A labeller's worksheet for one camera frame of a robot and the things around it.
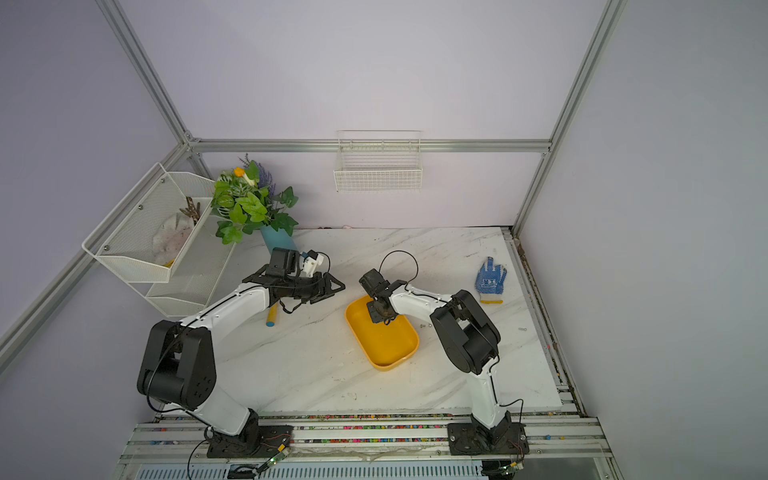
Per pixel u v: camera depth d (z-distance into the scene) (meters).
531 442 0.74
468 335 0.52
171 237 0.78
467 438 0.73
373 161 0.96
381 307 0.72
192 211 0.82
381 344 0.88
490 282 1.04
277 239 1.02
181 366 0.45
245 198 0.79
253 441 0.68
